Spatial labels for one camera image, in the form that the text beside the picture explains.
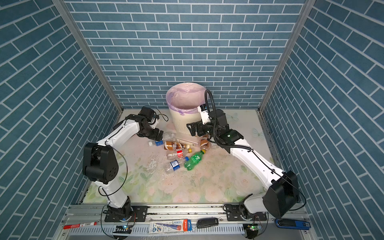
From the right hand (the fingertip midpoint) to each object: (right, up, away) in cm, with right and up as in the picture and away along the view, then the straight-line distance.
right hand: (192, 121), depth 76 cm
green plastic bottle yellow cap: (0, -24, +13) cm, 27 cm away
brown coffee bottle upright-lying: (+7, -14, +19) cm, 25 cm away
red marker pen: (-53, -49, -7) cm, 72 cm away
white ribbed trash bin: (-8, 0, +13) cm, 15 cm away
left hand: (-24, -9, +16) cm, 30 cm away
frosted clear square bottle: (-2, -13, +20) cm, 24 cm away
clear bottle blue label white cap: (-17, -10, +20) cm, 28 cm away
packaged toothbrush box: (-10, -50, -7) cm, 51 cm away
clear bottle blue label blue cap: (-11, -26, +9) cm, 29 cm away
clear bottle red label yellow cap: (-10, -20, +14) cm, 26 cm away
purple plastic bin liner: (-6, +17, +28) cm, 33 cm away
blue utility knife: (+46, -47, -8) cm, 67 cm away
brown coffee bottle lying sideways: (-14, -16, +18) cm, 27 cm away
